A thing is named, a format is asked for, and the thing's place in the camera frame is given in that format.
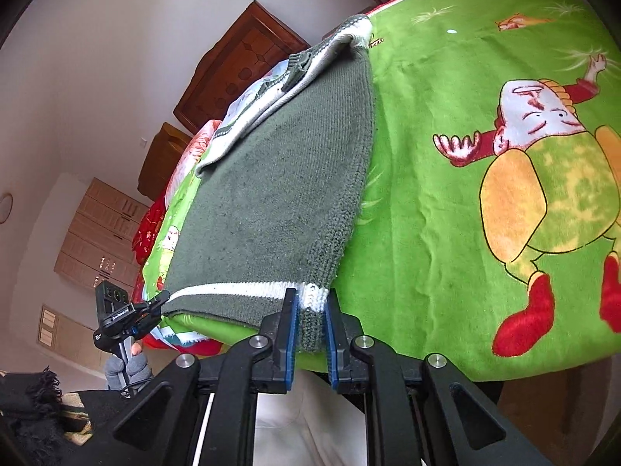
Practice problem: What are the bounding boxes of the light blue bedsheet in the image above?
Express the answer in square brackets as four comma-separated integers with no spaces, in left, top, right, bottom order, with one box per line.
[148,323,207,351]

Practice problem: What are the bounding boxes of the floral pillows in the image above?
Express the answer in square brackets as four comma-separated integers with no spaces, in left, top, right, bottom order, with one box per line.
[165,119,219,209]

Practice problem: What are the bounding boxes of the small wooden headboard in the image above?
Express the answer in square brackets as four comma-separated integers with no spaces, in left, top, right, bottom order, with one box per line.
[137,122,195,202]

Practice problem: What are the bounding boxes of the light wooden wardrobe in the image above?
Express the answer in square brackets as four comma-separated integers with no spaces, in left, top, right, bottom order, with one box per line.
[53,177,151,294]

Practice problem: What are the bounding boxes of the wooden panelled door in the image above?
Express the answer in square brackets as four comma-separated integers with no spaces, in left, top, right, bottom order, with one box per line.
[38,303,98,365]

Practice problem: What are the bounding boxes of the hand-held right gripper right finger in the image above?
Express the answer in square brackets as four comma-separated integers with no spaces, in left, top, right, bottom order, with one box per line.
[324,289,554,466]

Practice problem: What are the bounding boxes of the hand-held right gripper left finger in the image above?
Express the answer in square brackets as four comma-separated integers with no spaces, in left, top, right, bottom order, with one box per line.
[113,287,298,466]

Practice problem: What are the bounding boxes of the green cartoon printed blanket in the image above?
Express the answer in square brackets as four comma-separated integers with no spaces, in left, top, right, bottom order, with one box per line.
[141,0,621,382]

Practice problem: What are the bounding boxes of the white cloth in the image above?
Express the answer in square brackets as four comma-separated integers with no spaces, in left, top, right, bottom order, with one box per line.
[255,374,369,466]

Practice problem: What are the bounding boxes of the person's left hand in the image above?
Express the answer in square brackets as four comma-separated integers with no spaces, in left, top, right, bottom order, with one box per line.
[104,342,155,392]

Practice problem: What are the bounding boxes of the large carved wooden headboard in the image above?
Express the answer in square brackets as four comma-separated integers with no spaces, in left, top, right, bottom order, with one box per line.
[173,0,309,134]

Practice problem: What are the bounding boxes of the red patterned blanket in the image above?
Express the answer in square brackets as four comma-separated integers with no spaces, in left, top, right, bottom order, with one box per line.
[132,196,168,265]

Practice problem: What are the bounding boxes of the green knit sweater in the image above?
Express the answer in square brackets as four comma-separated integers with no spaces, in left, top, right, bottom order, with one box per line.
[164,14,376,354]

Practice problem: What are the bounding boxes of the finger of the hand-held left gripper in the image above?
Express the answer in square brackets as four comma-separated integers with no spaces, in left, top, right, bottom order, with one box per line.
[141,290,172,318]

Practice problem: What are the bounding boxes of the black fringed cloth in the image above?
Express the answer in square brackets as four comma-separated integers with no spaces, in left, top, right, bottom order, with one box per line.
[0,366,93,466]

